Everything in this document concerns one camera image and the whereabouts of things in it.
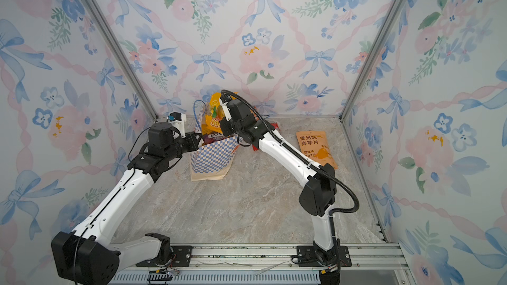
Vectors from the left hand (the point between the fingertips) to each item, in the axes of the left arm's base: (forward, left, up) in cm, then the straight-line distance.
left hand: (203, 133), depth 77 cm
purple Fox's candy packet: (+10, 0, -14) cm, 17 cm away
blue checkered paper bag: (-7, -2, -10) cm, 12 cm away
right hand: (+7, -8, +2) cm, 10 cm away
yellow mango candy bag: (+9, -4, +2) cm, 10 cm away
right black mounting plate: (-38, -40, -26) cm, 61 cm away
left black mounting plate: (-38, +7, -27) cm, 47 cm away
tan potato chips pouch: (+13, -51, -24) cm, 58 cm away
